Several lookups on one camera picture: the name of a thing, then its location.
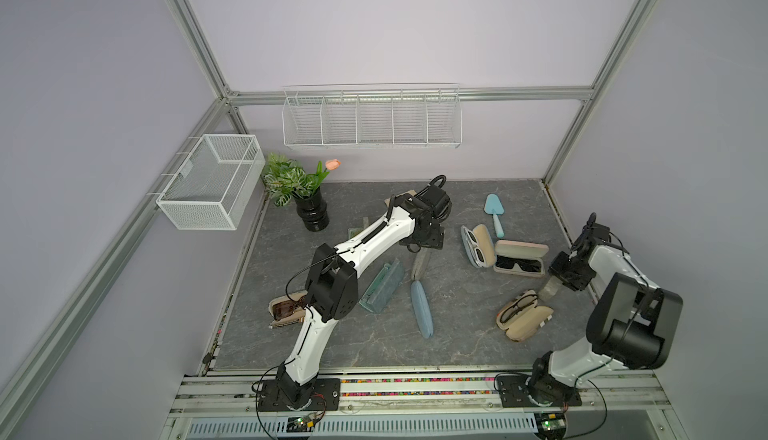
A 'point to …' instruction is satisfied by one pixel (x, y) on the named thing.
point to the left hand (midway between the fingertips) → (428, 243)
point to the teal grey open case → (383, 287)
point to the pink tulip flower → (332, 164)
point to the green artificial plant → (284, 178)
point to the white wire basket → (213, 185)
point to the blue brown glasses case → (422, 309)
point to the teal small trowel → (494, 207)
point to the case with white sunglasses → (478, 246)
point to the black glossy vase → (313, 211)
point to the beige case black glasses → (521, 318)
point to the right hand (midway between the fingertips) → (558, 273)
